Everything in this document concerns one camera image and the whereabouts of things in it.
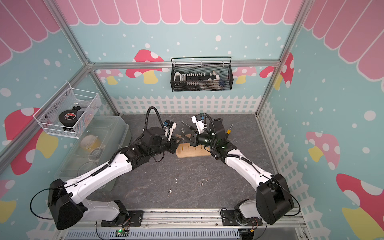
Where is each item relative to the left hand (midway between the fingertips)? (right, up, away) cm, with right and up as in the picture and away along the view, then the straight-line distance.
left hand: (180, 141), depth 76 cm
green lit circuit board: (-28, -45, -3) cm, 53 cm away
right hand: (+1, +3, -3) cm, 4 cm away
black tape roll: (-53, +12, -5) cm, 54 cm away
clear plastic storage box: (-43, +2, +5) cm, 43 cm away
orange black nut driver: (+4, +8, -7) cm, 12 cm away
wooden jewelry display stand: (+3, -3, -7) cm, 8 cm away
